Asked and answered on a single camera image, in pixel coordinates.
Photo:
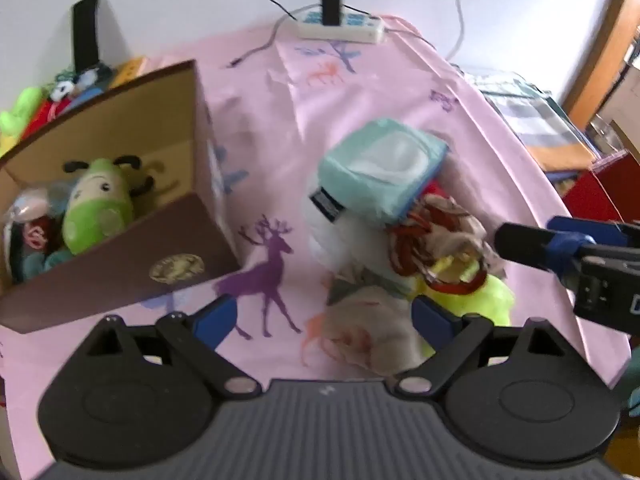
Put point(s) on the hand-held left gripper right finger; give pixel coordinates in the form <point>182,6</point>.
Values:
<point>430,320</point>

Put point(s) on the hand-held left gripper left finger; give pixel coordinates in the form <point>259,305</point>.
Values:
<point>217,317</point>

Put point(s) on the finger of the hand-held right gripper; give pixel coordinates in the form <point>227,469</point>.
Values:
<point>525,242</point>
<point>610,232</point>

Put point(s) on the yellow-green plush toy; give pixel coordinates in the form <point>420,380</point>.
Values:
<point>492,300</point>

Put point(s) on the red patterned cream cloth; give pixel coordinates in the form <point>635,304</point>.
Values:
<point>450,240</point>

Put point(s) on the brown cardboard box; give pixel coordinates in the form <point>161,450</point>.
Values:
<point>165,240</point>

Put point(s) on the white red yellow plush toy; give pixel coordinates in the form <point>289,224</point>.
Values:
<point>340,240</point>

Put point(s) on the teal wet wipes pack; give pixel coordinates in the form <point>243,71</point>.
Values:
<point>380,170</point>

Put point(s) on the red box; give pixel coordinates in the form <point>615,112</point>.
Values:
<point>595,195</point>

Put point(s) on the orange folded cloth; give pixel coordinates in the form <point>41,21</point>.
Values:
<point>560,157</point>

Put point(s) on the round bowl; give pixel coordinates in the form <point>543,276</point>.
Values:
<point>605,135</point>

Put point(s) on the grey checked folded cloth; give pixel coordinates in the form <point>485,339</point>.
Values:
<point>535,115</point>

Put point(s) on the green plush doll black antennae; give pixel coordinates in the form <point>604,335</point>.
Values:
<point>95,210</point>

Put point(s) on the pink deer-print blanket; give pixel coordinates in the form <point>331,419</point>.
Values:
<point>350,110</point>

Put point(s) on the white power strip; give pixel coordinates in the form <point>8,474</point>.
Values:
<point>360,30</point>

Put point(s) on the blue plush toy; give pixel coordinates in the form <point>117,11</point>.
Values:
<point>90,80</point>

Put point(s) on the lime green plush toy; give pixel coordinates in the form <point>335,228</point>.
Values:
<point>22,107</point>

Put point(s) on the black charger plug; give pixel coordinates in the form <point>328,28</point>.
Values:
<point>331,7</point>

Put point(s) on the black upright device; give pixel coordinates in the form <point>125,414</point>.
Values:
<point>85,30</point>

